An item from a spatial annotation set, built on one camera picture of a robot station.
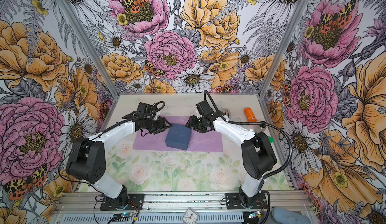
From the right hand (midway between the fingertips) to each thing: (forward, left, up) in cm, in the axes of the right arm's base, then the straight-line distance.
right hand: (189, 131), depth 86 cm
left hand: (+2, +12, -2) cm, 13 cm away
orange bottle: (+18, -41, -10) cm, 46 cm away
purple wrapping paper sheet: (0, -14, -13) cm, 19 cm away
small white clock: (-39, 0, -11) cm, 40 cm away
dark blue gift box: (+1, +7, -7) cm, 10 cm away
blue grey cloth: (-39, -42, -10) cm, 58 cm away
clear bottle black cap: (+5, -44, -3) cm, 44 cm away
